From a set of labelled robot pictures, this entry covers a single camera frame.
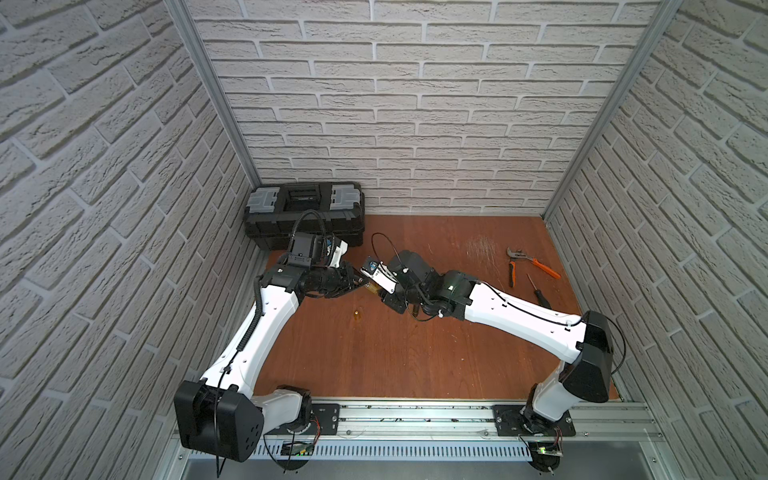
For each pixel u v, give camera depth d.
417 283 0.53
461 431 0.73
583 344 0.42
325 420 0.73
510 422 0.74
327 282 0.64
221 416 0.38
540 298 0.96
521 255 1.07
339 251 0.71
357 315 0.90
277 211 0.98
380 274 0.60
